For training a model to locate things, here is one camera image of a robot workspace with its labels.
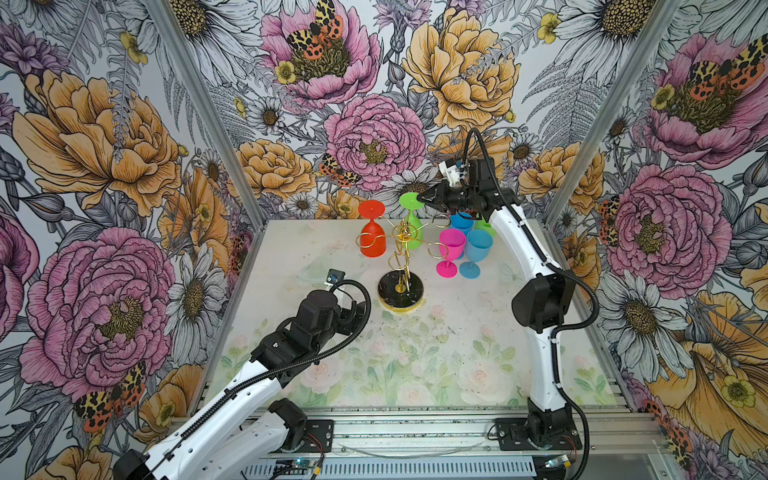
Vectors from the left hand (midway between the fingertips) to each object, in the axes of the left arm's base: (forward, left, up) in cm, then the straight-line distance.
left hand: (344, 308), depth 77 cm
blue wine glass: (+32, -36, -3) cm, 49 cm away
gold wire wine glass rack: (+15, -15, -16) cm, 27 cm away
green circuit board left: (-30, +10, -19) cm, 37 cm away
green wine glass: (+27, -17, +12) cm, 34 cm away
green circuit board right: (-32, -50, -18) cm, 62 cm away
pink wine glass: (+25, -32, -6) cm, 41 cm away
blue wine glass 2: (+22, -39, -1) cm, 45 cm away
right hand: (+26, -20, +11) cm, 35 cm away
